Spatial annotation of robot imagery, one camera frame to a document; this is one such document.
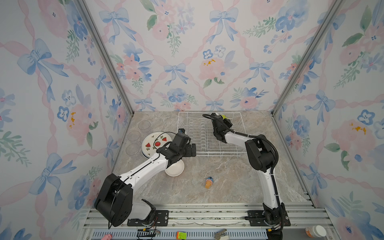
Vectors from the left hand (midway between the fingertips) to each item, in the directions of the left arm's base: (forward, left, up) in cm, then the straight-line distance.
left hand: (189, 146), depth 85 cm
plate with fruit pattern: (+10, +24, -11) cm, 29 cm away
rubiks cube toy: (-41, +3, -11) cm, 42 cm away
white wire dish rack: (+26, -6, -13) cm, 30 cm away
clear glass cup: (+25, +34, -11) cm, 44 cm away
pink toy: (-41, +36, -11) cm, 56 cm away
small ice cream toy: (-16, -11, -11) cm, 22 cm away
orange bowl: (-9, +8, -11) cm, 16 cm away
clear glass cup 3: (+5, +38, -12) cm, 40 cm away
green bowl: (+35, -26, -13) cm, 46 cm away
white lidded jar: (-39, -56, -6) cm, 68 cm away
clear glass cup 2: (+14, +38, -9) cm, 42 cm away
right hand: (+24, -27, -3) cm, 36 cm away
